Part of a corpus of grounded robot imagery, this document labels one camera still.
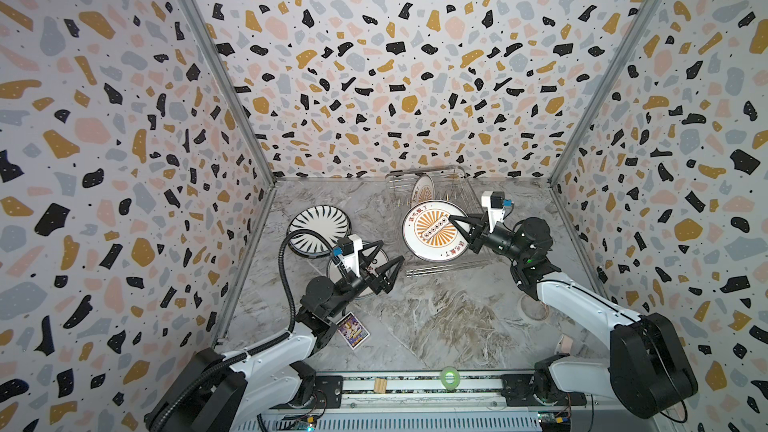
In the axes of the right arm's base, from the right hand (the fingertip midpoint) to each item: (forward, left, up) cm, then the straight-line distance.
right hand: (450, 215), depth 72 cm
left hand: (-8, +14, -3) cm, 16 cm away
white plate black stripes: (+18, +38, -28) cm, 51 cm away
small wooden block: (-32, +17, -29) cm, 46 cm away
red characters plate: (-16, +25, -1) cm, 30 cm away
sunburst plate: (+27, +5, -21) cm, 35 cm away
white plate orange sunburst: (-1, +4, -6) cm, 8 cm away
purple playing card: (-19, +25, -28) cm, 42 cm away
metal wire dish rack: (+37, -8, -29) cm, 48 cm away
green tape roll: (-32, -1, -30) cm, 43 cm away
